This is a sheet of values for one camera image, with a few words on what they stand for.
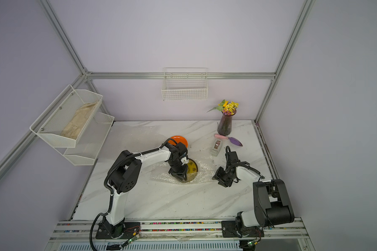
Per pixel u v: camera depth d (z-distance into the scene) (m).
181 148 0.81
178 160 0.82
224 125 1.04
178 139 1.04
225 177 0.78
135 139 1.08
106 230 0.64
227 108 0.95
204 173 0.90
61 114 0.75
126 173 0.53
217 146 1.01
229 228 0.73
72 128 0.76
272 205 0.43
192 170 0.93
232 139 1.09
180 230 0.75
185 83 0.94
